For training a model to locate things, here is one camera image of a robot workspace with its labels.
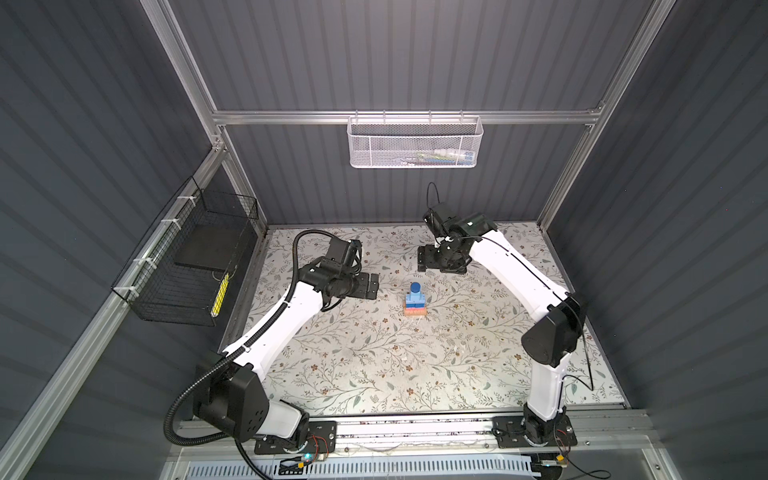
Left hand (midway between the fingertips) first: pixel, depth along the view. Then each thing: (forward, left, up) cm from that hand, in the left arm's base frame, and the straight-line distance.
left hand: (362, 283), depth 83 cm
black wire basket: (-1, +43, +10) cm, 44 cm away
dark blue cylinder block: (0, -15, -4) cm, 16 cm away
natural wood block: (-1, -16, -17) cm, 24 cm away
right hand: (+2, -20, +2) cm, 20 cm away
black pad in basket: (+5, +38, +12) cm, 40 cm away
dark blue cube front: (0, -17, -14) cm, 22 cm away
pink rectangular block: (-1, -16, -16) cm, 23 cm away
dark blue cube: (0, -14, -13) cm, 20 cm away
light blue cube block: (-1, -15, -7) cm, 17 cm away
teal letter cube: (-1, -16, -5) cm, 17 cm away
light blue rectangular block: (0, -13, -10) cm, 17 cm away
